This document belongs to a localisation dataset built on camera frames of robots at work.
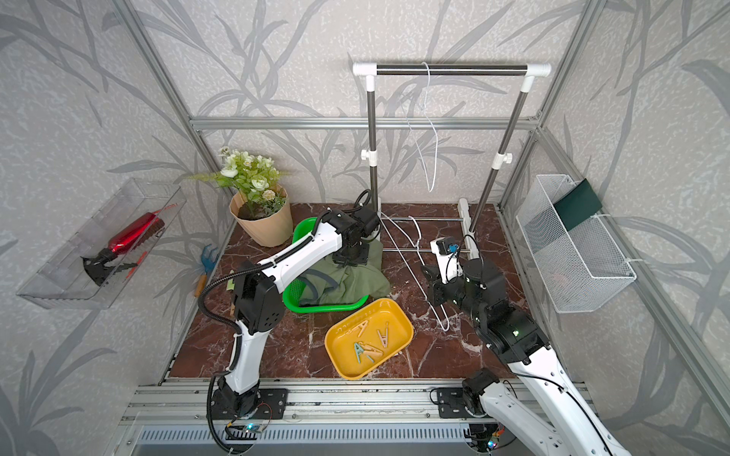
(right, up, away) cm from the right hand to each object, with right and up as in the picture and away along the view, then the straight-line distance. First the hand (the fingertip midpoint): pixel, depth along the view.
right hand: (423, 265), depth 68 cm
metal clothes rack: (+23, +9, +40) cm, 46 cm away
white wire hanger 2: (+10, -22, +20) cm, 31 cm away
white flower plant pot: (-52, +17, +30) cm, 62 cm away
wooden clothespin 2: (-13, -27, +14) cm, 33 cm away
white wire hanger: (+10, +25, +51) cm, 58 cm away
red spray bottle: (-72, +1, -6) cm, 72 cm away
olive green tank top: (-25, -8, +19) cm, 32 cm away
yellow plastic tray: (-14, -24, +17) cm, 33 cm away
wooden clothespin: (-16, -21, +19) cm, 33 cm away
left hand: (-17, -2, +21) cm, 28 cm away
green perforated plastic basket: (-38, +9, +34) cm, 52 cm away
